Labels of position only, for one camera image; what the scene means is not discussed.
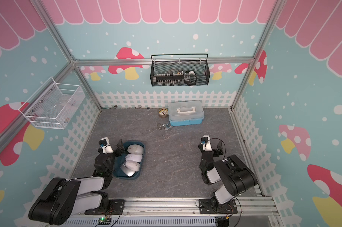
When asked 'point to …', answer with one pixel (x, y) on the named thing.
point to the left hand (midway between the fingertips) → (116, 141)
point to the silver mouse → (129, 172)
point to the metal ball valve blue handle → (166, 126)
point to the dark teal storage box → (118, 172)
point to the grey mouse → (136, 157)
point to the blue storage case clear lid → (184, 112)
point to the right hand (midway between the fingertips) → (215, 140)
